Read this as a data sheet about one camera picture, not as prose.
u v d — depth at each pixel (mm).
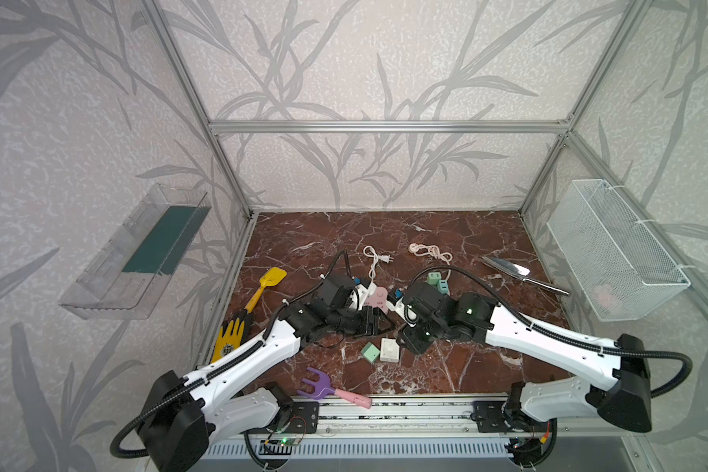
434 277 933
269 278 988
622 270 622
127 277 637
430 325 543
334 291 586
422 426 731
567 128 938
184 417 385
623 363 405
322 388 768
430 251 1050
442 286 910
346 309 632
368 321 643
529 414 610
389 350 821
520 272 1017
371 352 825
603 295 739
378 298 687
